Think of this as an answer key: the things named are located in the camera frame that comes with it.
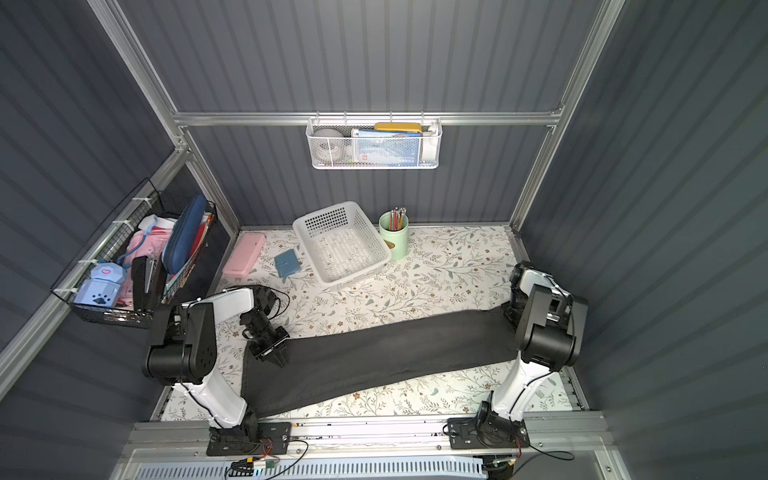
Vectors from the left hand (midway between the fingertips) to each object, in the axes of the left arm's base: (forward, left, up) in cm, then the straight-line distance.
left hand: (283, 362), depth 87 cm
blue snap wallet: (+36, +6, +2) cm, 36 cm away
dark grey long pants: (-1, -14, +1) cm, 14 cm away
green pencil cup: (+38, -34, +11) cm, 52 cm away
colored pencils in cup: (+43, -34, +17) cm, 57 cm away
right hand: (+10, -73, +2) cm, 74 cm away
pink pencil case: (+41, +24, 0) cm, 48 cm away
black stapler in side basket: (+8, +23, +34) cm, 42 cm away
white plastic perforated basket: (+46, -13, +1) cm, 48 cm away
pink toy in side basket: (+17, +28, +34) cm, 47 cm away
